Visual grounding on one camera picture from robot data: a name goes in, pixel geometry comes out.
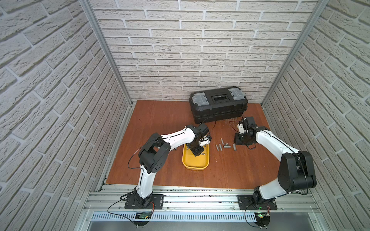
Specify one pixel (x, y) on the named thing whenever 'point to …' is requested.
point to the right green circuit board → (261, 216)
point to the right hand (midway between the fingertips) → (239, 140)
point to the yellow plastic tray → (198, 162)
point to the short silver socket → (227, 144)
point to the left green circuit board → (141, 215)
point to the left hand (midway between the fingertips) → (199, 150)
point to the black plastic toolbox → (216, 105)
